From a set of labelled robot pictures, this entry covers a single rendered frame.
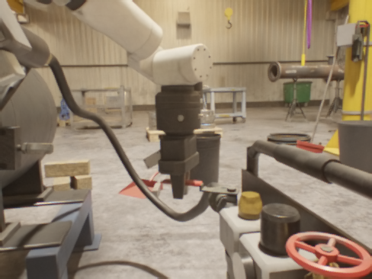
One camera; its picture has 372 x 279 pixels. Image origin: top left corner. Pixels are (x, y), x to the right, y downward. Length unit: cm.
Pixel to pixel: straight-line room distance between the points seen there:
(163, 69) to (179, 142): 14
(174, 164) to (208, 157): 155
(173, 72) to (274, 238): 32
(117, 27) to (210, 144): 166
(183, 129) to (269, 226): 24
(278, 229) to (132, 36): 34
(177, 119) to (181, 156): 7
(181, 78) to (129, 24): 13
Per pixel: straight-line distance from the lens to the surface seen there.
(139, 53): 48
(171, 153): 52
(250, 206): 46
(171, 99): 51
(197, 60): 51
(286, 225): 37
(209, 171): 209
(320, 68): 785
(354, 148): 256
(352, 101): 353
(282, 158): 46
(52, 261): 90
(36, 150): 58
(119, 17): 44
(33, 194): 131
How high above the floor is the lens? 65
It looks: 8 degrees down
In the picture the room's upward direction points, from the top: 2 degrees counter-clockwise
